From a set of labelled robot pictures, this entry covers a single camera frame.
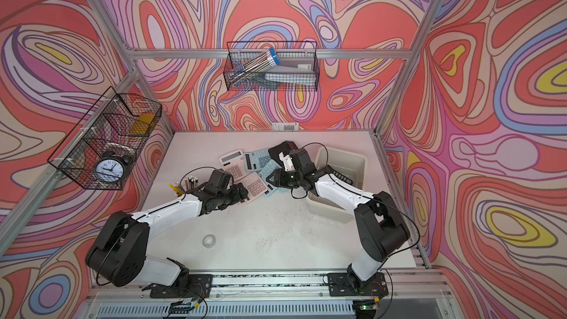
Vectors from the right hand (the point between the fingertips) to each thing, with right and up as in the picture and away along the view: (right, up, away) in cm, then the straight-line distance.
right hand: (272, 184), depth 86 cm
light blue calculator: (-4, +4, +13) cm, 14 cm away
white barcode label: (+5, +27, +35) cm, 44 cm away
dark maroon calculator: (+5, +15, +21) cm, 26 cm away
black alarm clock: (-49, +8, -18) cm, 53 cm away
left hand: (-12, -5, +4) cm, 14 cm away
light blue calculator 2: (-10, +9, +19) cm, 23 cm away
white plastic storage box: (+34, +7, +8) cm, 35 cm away
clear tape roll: (-24, -21, -2) cm, 32 cm away
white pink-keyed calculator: (-19, +7, +18) cm, 27 cm away
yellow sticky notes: (-48, +22, -7) cm, 53 cm away
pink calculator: (-9, -2, +10) cm, 13 cm away
